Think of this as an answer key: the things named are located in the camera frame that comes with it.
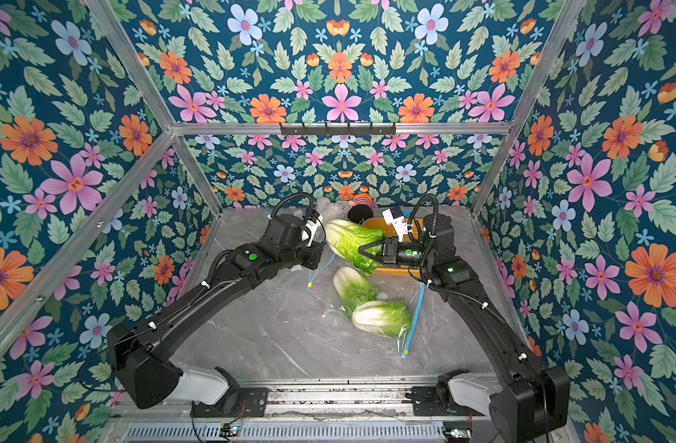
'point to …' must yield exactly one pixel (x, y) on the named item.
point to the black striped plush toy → (361, 207)
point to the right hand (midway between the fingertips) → (369, 245)
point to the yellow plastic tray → (390, 232)
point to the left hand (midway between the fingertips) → (326, 245)
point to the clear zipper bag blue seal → (409, 292)
